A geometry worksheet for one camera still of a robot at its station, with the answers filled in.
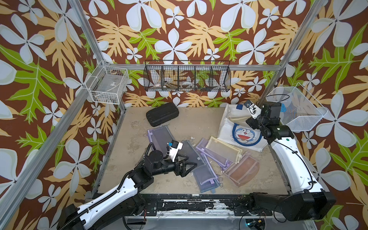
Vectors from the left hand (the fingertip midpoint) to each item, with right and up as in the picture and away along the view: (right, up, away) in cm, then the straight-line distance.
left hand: (193, 160), depth 67 cm
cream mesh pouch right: (+23, -1, +29) cm, 37 cm away
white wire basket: (-51, +41, +19) cm, 69 cm away
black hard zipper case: (-22, +25, +43) cm, 54 cm away
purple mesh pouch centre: (+8, +2, +30) cm, 31 cm away
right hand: (+37, +24, +8) cm, 45 cm away
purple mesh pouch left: (-21, +7, +35) cm, 42 cm away
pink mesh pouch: (+32, -12, +19) cm, 39 cm away
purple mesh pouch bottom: (+9, -16, +15) cm, 24 cm away
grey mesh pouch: (-1, -2, +31) cm, 31 cm away
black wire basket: (-2, +50, +29) cm, 58 cm away
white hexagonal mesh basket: (+62, +24, +13) cm, 67 cm away
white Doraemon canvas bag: (+26, +15, +17) cm, 34 cm away
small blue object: (+56, +27, +19) cm, 65 cm away
